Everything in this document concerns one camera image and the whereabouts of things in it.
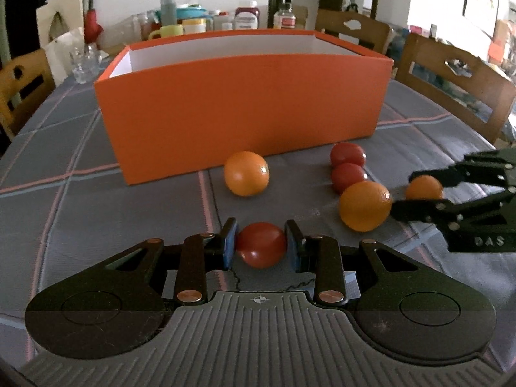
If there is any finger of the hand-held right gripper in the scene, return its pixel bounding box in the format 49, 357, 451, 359
391, 193, 509, 230
409, 151, 509, 188

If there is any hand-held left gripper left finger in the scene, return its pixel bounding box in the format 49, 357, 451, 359
105, 218, 238, 305

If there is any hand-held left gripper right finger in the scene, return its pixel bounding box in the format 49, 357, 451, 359
285, 220, 420, 307

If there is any red tomato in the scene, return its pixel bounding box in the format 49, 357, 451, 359
236, 222, 288, 269
331, 163, 368, 194
330, 142, 367, 169

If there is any small orange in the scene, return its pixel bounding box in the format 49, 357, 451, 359
405, 174, 444, 201

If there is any orange cardboard box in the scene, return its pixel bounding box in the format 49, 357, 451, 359
94, 29, 394, 186

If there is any wooden chair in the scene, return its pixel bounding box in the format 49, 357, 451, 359
314, 8, 392, 55
394, 32, 516, 144
0, 48, 55, 140

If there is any framed white picture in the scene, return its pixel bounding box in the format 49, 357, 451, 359
461, 0, 501, 39

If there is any wooden chair back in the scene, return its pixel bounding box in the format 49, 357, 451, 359
314, 8, 392, 55

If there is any yellow mug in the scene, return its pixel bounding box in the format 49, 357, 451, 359
148, 25, 184, 41

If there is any white and yellow container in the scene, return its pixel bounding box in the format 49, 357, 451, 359
181, 18, 207, 35

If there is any small clear bottle red label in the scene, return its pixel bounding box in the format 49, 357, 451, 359
273, 2, 297, 30

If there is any jar with dark red lid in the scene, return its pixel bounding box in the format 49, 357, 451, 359
234, 1, 259, 30

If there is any clear glass cup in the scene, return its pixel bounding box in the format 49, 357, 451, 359
69, 44, 102, 84

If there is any teal container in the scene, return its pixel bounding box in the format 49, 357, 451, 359
176, 4, 202, 21

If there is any clear glass jar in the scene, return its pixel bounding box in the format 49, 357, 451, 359
131, 12, 160, 40

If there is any grey bottle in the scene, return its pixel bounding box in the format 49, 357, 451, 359
160, 0, 178, 27

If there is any white paper bag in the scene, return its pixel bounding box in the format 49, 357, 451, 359
36, 0, 85, 49

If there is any red umbrella black handle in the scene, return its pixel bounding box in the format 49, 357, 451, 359
78, 0, 103, 45

